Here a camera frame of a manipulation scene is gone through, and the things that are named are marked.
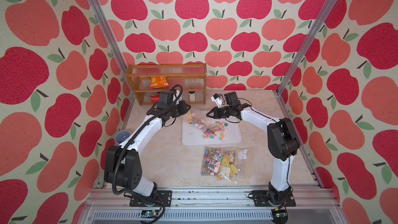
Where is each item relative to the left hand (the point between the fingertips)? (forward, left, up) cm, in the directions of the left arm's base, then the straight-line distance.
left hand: (191, 108), depth 84 cm
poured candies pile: (-1, -16, -20) cm, 26 cm away
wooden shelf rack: (+28, +30, -3) cm, 41 cm away
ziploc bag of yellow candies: (-25, -24, -19) cm, 39 cm away
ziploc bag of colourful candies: (+1, -11, -19) cm, 22 cm away
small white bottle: (+22, +1, -13) cm, 26 cm away
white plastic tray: (-5, 0, -21) cm, 21 cm away
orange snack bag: (+25, +23, -3) cm, 34 cm away
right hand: (+2, -10, -10) cm, 14 cm away
